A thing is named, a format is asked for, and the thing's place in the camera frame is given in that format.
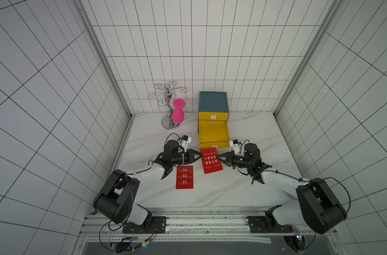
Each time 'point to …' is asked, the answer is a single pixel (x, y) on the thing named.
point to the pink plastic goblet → (178, 113)
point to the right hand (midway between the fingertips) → (216, 154)
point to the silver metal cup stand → (166, 96)
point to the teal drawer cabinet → (215, 102)
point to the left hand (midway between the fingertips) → (201, 157)
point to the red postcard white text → (184, 177)
